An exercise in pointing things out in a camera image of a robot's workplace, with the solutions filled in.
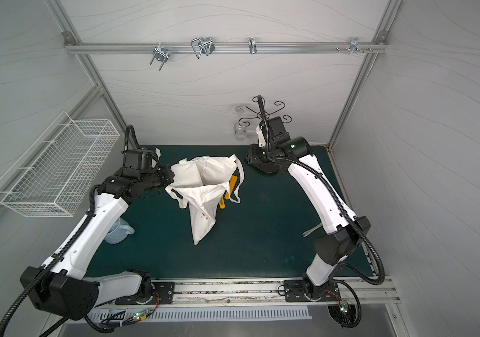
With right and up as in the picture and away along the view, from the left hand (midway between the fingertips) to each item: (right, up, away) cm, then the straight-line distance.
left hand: (174, 173), depth 77 cm
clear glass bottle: (+25, +20, +22) cm, 38 cm away
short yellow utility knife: (+16, -16, +19) cm, 29 cm away
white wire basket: (-37, 0, -8) cm, 38 cm away
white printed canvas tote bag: (+8, -5, +8) cm, 12 cm away
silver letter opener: (+54, -26, +11) cm, 61 cm away
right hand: (+29, +7, -2) cm, 30 cm away
